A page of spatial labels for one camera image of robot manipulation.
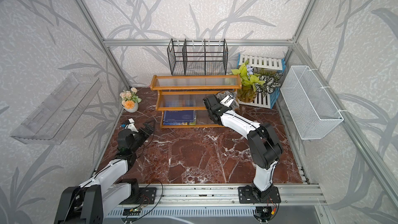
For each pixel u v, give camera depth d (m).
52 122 0.65
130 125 0.77
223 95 0.89
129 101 0.99
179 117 0.97
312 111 0.62
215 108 0.71
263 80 0.89
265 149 0.48
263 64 0.97
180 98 1.11
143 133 0.76
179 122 0.96
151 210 0.70
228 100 0.77
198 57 1.06
